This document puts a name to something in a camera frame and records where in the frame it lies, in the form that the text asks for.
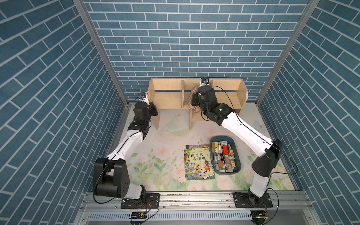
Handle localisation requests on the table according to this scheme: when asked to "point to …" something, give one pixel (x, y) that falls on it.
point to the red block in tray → (225, 149)
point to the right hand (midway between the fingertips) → (198, 92)
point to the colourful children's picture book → (198, 163)
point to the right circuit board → (258, 216)
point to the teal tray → (225, 155)
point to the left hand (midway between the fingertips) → (157, 101)
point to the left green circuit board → (138, 215)
